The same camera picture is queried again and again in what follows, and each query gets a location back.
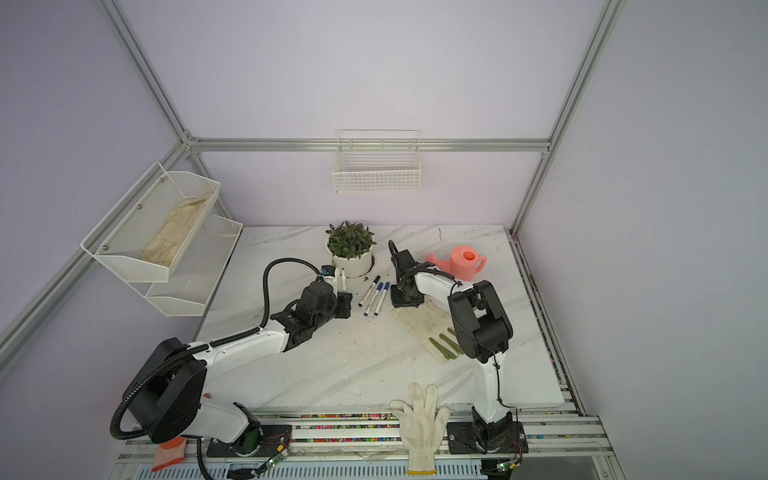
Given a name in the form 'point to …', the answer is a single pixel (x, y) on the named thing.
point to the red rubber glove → (169, 453)
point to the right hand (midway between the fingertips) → (398, 300)
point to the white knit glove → (423, 426)
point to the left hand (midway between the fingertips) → (349, 296)
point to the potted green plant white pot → (351, 248)
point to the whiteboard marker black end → (376, 280)
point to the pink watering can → (463, 263)
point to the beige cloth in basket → (164, 247)
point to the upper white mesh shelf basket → (152, 226)
